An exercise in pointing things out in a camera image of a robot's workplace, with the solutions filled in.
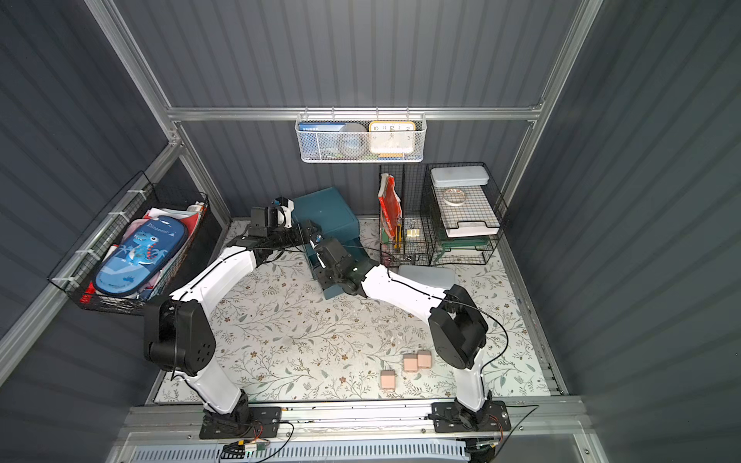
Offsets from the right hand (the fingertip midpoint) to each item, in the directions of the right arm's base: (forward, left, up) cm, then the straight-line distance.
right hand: (330, 260), depth 86 cm
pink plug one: (-25, -24, -16) cm, 38 cm away
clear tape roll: (+26, -41, +3) cm, 48 cm away
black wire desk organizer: (+25, -32, -19) cm, 45 cm away
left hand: (+9, +6, +3) cm, 11 cm away
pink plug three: (-29, -17, -16) cm, 37 cm away
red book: (+36, -19, -10) cm, 42 cm away
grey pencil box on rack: (+34, -43, +6) cm, 55 cm away
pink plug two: (-23, -28, -16) cm, 40 cm away
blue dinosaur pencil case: (-13, +41, +18) cm, 47 cm away
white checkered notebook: (+18, -43, +3) cm, 47 cm away
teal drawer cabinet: (+17, +3, +3) cm, 17 cm away
